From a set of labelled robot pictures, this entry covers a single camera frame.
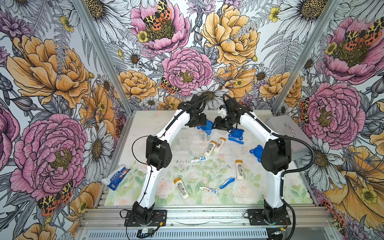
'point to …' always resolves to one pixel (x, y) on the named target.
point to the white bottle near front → (181, 188)
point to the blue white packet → (114, 177)
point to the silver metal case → (286, 125)
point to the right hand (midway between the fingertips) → (215, 130)
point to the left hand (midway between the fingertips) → (200, 127)
